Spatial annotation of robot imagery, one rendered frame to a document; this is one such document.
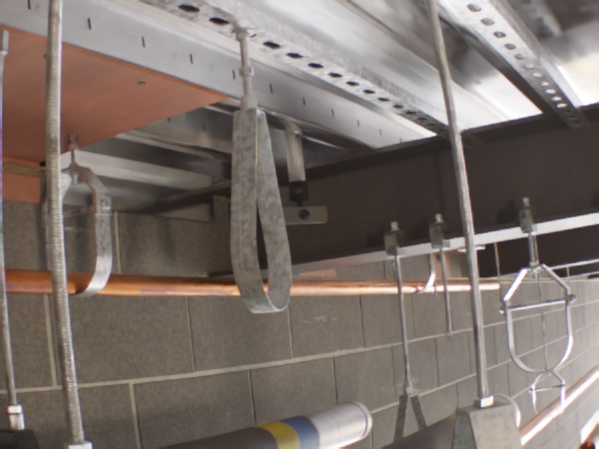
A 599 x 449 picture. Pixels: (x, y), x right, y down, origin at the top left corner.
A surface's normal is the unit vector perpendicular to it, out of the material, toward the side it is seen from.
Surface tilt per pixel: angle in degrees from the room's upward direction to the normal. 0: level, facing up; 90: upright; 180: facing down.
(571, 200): 90
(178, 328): 90
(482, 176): 90
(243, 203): 74
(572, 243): 90
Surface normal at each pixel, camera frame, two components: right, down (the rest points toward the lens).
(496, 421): -0.02, -0.66
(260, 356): 0.84, -0.16
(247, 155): -0.31, -0.39
